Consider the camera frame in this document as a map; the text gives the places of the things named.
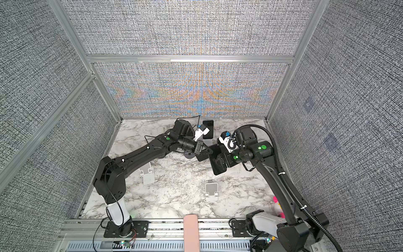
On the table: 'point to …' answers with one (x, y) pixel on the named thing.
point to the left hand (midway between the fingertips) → (211, 152)
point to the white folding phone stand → (148, 175)
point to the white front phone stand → (211, 191)
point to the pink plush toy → (277, 208)
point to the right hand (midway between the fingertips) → (224, 156)
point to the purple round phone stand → (189, 154)
